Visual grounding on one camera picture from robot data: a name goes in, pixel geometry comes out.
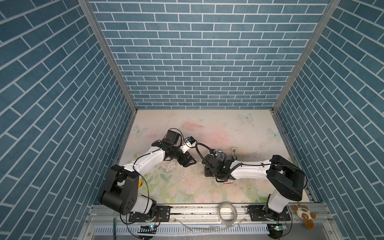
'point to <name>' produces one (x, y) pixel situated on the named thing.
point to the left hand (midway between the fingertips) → (191, 157)
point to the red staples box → (229, 181)
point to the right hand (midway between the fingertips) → (204, 169)
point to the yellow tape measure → (140, 183)
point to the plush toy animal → (304, 213)
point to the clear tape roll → (228, 223)
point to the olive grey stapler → (234, 154)
